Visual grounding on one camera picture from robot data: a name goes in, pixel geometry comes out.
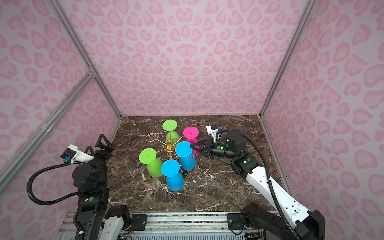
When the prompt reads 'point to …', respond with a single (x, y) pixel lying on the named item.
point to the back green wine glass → (170, 125)
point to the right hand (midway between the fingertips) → (191, 148)
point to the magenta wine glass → (191, 133)
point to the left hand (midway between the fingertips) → (96, 138)
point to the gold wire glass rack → (169, 146)
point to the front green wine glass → (147, 156)
